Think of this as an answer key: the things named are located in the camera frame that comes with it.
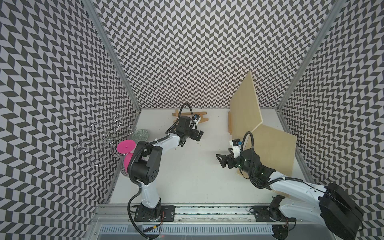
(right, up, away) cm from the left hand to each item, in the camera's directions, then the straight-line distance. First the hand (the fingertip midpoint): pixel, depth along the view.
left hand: (196, 129), depth 96 cm
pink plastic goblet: (-28, -6, -35) cm, 45 cm away
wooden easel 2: (+23, +2, +6) cm, 24 cm away
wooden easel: (+3, +11, +16) cm, 19 cm away
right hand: (+15, -13, -15) cm, 25 cm away
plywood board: (+51, -12, -2) cm, 53 cm away
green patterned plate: (-38, -4, +3) cm, 38 cm away
